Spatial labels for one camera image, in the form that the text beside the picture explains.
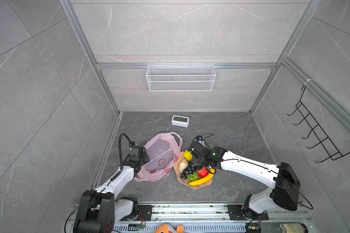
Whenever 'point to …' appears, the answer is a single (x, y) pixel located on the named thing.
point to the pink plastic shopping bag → (164, 150)
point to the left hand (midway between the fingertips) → (143, 153)
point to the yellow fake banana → (204, 179)
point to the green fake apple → (193, 177)
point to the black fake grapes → (190, 169)
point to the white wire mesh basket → (180, 78)
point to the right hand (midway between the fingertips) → (196, 155)
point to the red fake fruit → (203, 173)
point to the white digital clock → (180, 121)
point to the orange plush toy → (166, 228)
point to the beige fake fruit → (183, 164)
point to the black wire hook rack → (329, 146)
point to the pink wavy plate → (176, 167)
